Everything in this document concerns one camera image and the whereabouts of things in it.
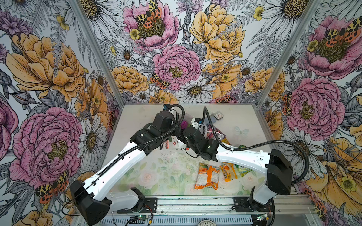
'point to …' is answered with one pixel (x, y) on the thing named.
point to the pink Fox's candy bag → (210, 133)
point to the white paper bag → (174, 143)
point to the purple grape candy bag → (184, 124)
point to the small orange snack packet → (229, 171)
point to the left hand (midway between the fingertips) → (178, 128)
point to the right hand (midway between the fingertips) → (177, 134)
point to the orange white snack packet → (208, 177)
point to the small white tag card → (218, 116)
